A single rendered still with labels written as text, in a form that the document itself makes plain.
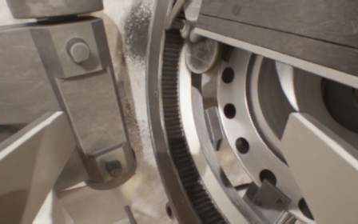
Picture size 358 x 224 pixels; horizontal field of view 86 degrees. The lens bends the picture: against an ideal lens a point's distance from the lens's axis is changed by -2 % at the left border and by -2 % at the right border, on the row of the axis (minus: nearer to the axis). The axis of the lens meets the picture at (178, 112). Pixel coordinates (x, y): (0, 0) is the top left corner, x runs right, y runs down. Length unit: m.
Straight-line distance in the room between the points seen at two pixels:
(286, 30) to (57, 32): 0.41
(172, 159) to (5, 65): 0.39
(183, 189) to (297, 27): 0.31
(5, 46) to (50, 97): 0.13
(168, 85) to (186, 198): 0.23
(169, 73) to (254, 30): 0.24
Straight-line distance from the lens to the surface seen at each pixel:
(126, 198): 1.11
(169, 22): 0.37
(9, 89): 0.56
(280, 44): 0.22
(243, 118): 0.42
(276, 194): 0.41
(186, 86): 0.44
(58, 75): 0.51
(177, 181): 0.40
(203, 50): 0.38
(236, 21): 0.26
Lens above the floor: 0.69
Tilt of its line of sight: 47 degrees down
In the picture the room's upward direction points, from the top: 128 degrees clockwise
